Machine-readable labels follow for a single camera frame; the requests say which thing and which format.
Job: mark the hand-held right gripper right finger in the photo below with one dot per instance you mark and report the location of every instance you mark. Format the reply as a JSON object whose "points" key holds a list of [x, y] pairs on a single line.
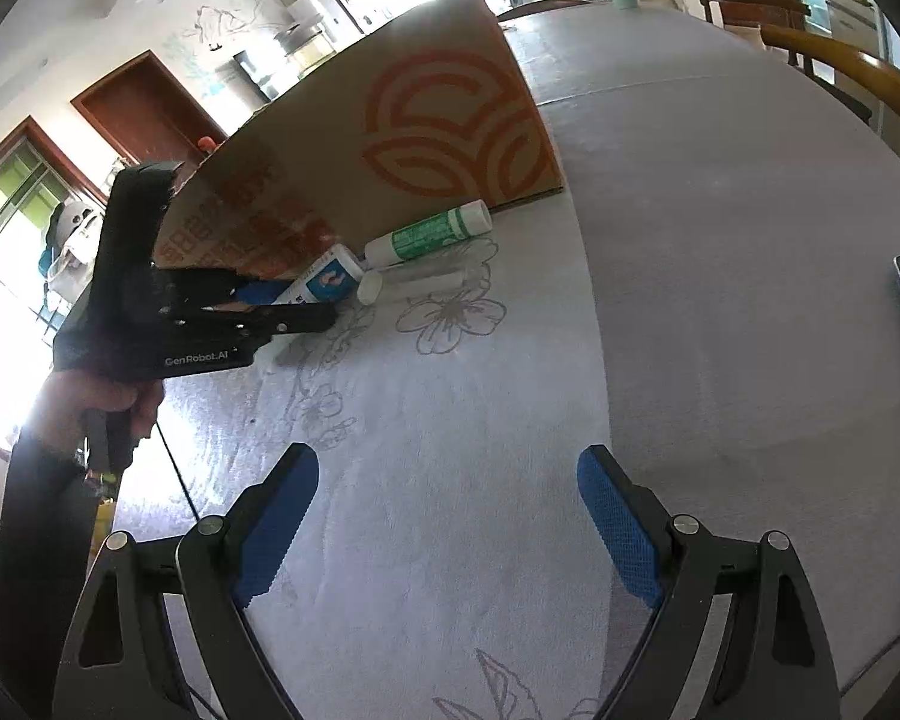
{"points": [[619, 532]]}

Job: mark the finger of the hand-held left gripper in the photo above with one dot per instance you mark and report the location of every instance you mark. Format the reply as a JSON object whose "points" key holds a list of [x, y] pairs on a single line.
{"points": [[259, 292], [292, 320]]}

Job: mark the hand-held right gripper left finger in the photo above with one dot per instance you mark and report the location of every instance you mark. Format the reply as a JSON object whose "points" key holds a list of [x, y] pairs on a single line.
{"points": [[277, 532]]}

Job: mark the white tube blue label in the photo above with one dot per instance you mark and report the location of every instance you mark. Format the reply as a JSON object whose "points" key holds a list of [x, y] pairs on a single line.
{"points": [[322, 277]]}

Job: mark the cardboard box orange print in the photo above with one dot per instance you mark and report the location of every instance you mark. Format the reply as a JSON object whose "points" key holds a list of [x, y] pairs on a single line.
{"points": [[390, 127]]}

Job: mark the person's left forearm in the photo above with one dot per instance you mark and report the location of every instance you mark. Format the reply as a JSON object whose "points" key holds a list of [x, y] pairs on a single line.
{"points": [[37, 540]]}

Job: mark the person's left hand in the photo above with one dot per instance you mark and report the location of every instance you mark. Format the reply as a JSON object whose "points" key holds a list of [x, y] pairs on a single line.
{"points": [[105, 394]]}

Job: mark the white lip balm stick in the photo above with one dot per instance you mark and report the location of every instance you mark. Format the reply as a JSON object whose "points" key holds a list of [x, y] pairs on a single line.
{"points": [[371, 289]]}

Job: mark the green white tube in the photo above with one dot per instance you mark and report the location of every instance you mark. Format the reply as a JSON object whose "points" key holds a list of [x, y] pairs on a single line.
{"points": [[427, 234]]}

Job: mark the brown wooden door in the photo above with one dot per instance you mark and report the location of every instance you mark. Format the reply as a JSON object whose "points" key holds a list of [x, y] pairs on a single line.
{"points": [[150, 112]]}

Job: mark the light wooden chair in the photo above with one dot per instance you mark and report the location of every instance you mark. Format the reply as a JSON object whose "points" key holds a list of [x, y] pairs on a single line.
{"points": [[855, 60]]}

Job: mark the wooden frame window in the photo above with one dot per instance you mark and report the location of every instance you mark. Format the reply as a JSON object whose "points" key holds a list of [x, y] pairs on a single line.
{"points": [[15, 202]]}

